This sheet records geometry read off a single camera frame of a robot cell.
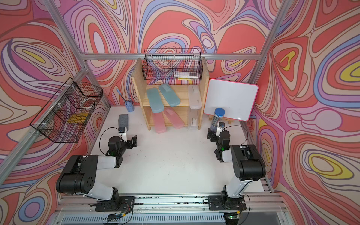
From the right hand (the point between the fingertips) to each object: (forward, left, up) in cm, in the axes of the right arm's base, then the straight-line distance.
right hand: (216, 131), depth 96 cm
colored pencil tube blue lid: (+4, 0, +11) cm, 11 cm away
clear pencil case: (+9, +15, +23) cm, 28 cm away
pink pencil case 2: (+13, +30, 0) cm, 32 cm away
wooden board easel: (+11, -12, -2) cm, 16 cm away
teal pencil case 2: (+11, +30, +22) cm, 39 cm away
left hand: (-2, +59, +1) cm, 59 cm away
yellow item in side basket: (-6, +78, +26) cm, 83 cm away
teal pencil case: (+10, +40, +22) cm, 47 cm away
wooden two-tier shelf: (+18, +23, +22) cm, 37 cm away
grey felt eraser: (+15, +69, -3) cm, 71 cm away
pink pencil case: (+8, +40, +2) cm, 40 cm away
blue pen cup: (+27, +66, +2) cm, 71 cm away
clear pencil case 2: (+10, +16, +2) cm, 19 cm away
